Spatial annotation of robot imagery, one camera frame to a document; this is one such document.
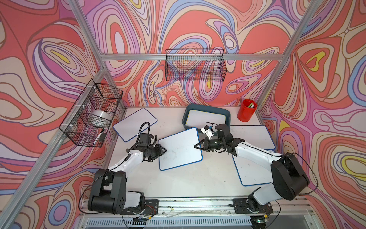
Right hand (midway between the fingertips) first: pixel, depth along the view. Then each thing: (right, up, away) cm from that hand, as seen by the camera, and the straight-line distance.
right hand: (196, 150), depth 81 cm
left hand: (-19, -3, +8) cm, 21 cm away
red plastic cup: (+39, +25, +21) cm, 51 cm away
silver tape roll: (-48, +19, -12) cm, 53 cm away
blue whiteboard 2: (+47, +7, +22) cm, 52 cm away
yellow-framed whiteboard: (+4, +18, +28) cm, 34 cm away
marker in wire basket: (-52, +6, -11) cm, 53 cm away
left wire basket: (-54, +18, -11) cm, 58 cm away
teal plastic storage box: (+12, +27, +35) cm, 46 cm away
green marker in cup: (+43, +28, +25) cm, 57 cm away
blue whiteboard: (-9, -1, +5) cm, 10 cm away
